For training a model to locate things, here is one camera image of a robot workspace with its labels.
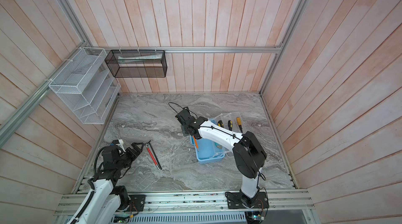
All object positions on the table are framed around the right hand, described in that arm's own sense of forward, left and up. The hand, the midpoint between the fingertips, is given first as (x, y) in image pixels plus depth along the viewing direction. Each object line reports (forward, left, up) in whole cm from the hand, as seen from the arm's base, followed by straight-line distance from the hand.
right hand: (189, 127), depth 89 cm
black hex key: (-15, +19, -10) cm, 26 cm away
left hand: (-13, +26, -4) cm, 30 cm away
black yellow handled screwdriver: (+1, -24, +2) cm, 24 cm away
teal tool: (-11, -17, -2) cm, 20 cm away
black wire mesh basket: (+41, +37, +15) cm, 58 cm away
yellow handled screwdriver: (+4, -29, +1) cm, 30 cm away
